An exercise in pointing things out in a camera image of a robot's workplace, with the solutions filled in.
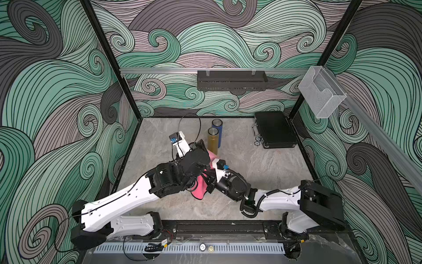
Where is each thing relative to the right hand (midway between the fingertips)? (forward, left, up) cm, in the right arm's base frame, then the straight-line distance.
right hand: (197, 172), depth 69 cm
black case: (+43, -52, -23) cm, 71 cm away
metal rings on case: (+33, -38, -22) cm, 55 cm away
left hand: (+6, -1, +13) cm, 14 cm away
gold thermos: (+21, -7, -5) cm, 23 cm away
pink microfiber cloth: (-5, -1, -6) cm, 8 cm away
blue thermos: (+29, -10, 0) cm, 30 cm away
